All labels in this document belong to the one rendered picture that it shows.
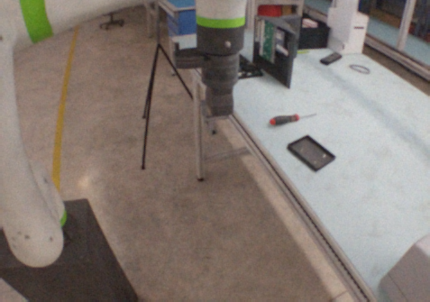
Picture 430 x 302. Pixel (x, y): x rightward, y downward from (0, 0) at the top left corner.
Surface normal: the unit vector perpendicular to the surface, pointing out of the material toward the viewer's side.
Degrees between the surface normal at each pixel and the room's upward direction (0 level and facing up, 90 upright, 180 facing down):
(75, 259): 0
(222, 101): 70
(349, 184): 0
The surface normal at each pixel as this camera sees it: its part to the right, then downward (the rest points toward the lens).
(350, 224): 0.00, -0.78
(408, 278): -0.94, 0.20
